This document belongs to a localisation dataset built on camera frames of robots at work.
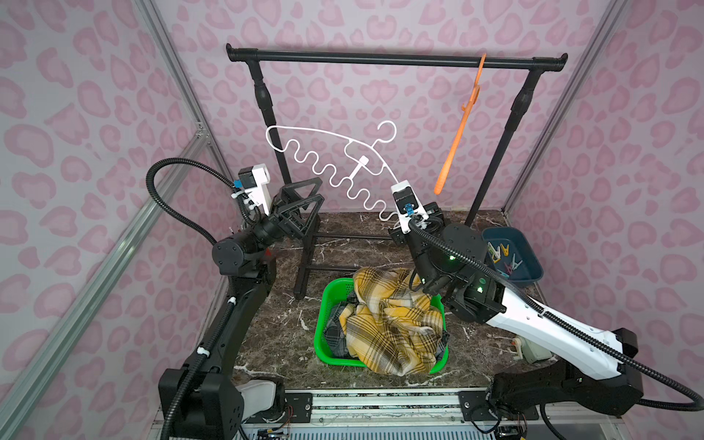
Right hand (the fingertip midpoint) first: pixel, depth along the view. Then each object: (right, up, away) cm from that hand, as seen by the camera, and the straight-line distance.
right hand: (403, 193), depth 56 cm
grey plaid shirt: (-16, -37, +21) cm, 46 cm away
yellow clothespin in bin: (+47, -15, +51) cm, 71 cm away
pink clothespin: (+45, -21, +45) cm, 67 cm away
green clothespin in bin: (+42, -15, +51) cm, 67 cm away
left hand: (-15, -2, -4) cm, 16 cm away
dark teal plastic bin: (+49, -16, +48) cm, 70 cm away
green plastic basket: (-17, -26, +31) cm, 44 cm away
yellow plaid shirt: (0, -32, +17) cm, 36 cm away
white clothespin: (+42, -16, +48) cm, 66 cm away
